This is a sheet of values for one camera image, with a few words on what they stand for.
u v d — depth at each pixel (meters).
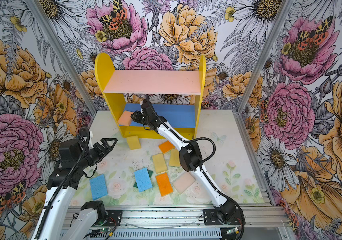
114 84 0.80
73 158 0.53
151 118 0.78
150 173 0.87
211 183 0.66
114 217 0.73
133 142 0.94
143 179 0.84
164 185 0.84
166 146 0.98
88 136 0.54
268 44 0.85
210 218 0.74
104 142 0.64
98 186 0.83
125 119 0.95
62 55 0.88
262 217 0.76
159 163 0.92
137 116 0.86
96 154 0.63
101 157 0.64
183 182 0.86
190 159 0.65
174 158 0.94
